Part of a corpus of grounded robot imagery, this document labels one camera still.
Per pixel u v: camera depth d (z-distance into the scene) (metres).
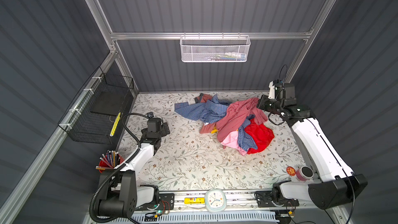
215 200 0.72
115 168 0.45
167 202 0.72
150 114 0.77
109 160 0.74
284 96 0.54
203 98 1.10
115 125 0.69
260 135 0.87
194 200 0.73
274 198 0.68
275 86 0.57
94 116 0.72
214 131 0.93
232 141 0.81
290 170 0.82
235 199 0.75
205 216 0.71
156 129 0.67
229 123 0.84
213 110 0.88
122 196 0.41
